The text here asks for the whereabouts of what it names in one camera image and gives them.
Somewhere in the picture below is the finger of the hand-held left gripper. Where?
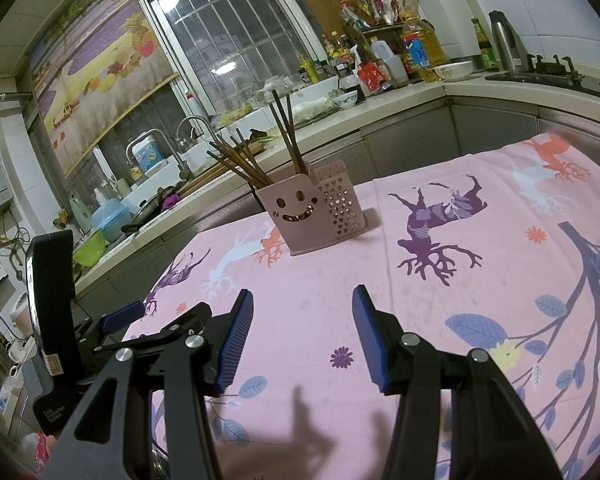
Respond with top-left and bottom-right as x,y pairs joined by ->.
74,301 -> 146,342
99,301 -> 214,359

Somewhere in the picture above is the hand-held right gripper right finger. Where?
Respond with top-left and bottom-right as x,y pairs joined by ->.
352,285 -> 563,480

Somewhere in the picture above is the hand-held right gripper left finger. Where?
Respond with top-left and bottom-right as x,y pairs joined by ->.
47,288 -> 255,480

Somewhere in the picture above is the pink plastic utensil holder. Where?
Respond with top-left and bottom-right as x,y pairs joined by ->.
252,160 -> 368,257

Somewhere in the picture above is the bunch of brown chopsticks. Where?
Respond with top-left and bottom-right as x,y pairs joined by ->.
206,89 -> 308,193

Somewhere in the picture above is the green plastic bowl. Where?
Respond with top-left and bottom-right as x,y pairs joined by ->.
72,232 -> 106,267

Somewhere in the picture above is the pink printed tablecloth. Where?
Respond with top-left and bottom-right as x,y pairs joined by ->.
125,132 -> 600,480

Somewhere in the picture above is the white dish soap bottle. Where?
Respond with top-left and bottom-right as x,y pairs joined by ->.
69,195 -> 93,233

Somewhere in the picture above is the blue plastic lidded bowl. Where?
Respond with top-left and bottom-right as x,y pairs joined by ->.
91,199 -> 132,242

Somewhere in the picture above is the black frying pan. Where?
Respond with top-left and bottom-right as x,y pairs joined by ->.
121,195 -> 163,235

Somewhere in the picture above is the white jug with blue label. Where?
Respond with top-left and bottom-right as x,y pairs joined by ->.
130,140 -> 163,177

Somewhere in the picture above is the square steel faucet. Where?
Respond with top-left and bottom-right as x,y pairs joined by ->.
125,129 -> 191,181

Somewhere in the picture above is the curved steel faucet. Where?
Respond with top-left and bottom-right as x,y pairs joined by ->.
176,115 -> 216,153

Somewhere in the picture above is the fruit print roller blind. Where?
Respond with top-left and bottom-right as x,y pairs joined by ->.
27,0 -> 181,176

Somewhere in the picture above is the white plastic bag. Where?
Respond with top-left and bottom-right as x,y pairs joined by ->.
292,97 -> 333,122

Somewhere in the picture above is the red plastic packet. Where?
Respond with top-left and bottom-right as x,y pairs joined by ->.
356,57 -> 396,93

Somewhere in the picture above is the dark sauce bottle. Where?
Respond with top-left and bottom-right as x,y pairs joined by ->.
332,32 -> 355,92

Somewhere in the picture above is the white plastic jug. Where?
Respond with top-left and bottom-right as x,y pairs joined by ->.
370,36 -> 408,86

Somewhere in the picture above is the white ceramic bowl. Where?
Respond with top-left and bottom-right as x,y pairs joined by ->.
432,61 -> 473,82

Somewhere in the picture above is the barred window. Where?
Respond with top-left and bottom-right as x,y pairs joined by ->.
130,0 -> 326,111

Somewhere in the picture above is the large cooking oil bottle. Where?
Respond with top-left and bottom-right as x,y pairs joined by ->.
400,16 -> 448,83

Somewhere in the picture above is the green glass bottle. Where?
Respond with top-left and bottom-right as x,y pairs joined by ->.
471,17 -> 498,71

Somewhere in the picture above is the gas stove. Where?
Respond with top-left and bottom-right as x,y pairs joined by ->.
485,54 -> 600,103

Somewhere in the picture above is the stainless steel kettle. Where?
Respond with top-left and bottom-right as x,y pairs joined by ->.
488,10 -> 523,73

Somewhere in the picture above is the shelf rack with packets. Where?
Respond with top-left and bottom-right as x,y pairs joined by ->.
341,0 -> 421,36

